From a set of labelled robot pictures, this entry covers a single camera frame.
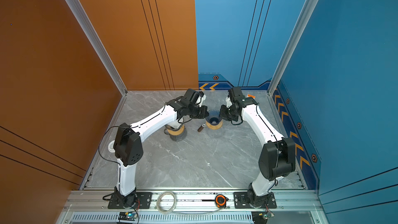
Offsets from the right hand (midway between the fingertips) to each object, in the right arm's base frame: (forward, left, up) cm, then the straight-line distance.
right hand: (219, 116), depth 86 cm
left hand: (+1, +5, +1) cm, 5 cm away
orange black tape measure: (-39, +1, -13) cm, 41 cm away
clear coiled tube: (-35, +28, -14) cm, 47 cm away
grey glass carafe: (-7, +25, -11) cm, 28 cm away
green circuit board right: (-44, -17, -18) cm, 51 cm away
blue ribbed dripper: (+2, +3, -3) cm, 4 cm away
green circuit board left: (-44, +44, -17) cm, 65 cm away
